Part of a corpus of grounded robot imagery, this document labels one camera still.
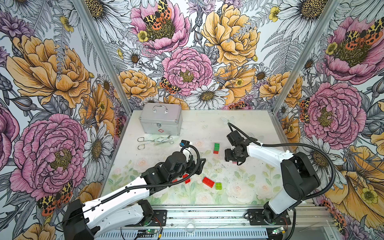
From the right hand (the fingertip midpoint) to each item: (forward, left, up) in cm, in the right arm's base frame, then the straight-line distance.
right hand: (230, 161), depth 90 cm
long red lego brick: (-11, +14, -3) cm, 18 cm away
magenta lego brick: (-4, 0, +7) cm, 8 cm away
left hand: (-7, +20, +14) cm, 26 cm away
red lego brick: (+8, +8, -2) cm, 11 cm away
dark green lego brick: (+9, +8, +3) cm, 12 cm away
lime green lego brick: (-13, +9, -3) cm, 16 cm away
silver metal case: (+25, +41, +13) cm, 50 cm away
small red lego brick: (-19, +29, +24) cm, 42 cm away
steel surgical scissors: (+19, +39, -3) cm, 43 cm away
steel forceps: (+15, +56, -3) cm, 58 cm away
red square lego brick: (-10, +25, -2) cm, 27 cm away
